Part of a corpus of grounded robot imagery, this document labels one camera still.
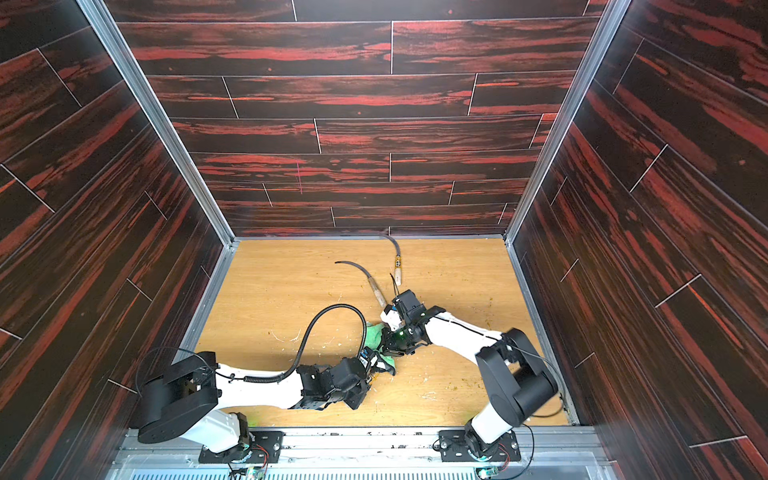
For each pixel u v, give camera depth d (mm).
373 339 821
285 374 565
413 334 655
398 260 1113
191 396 479
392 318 835
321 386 632
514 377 447
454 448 732
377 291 1019
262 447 733
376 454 734
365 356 748
